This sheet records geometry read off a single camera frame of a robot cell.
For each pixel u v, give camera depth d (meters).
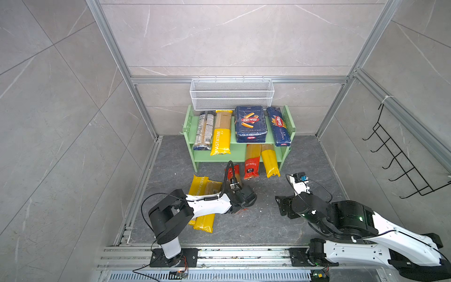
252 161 0.87
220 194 0.58
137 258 0.75
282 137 0.78
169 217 0.45
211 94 1.01
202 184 0.94
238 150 0.93
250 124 0.80
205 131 0.81
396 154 0.68
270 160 0.88
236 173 0.98
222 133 0.81
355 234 0.39
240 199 0.66
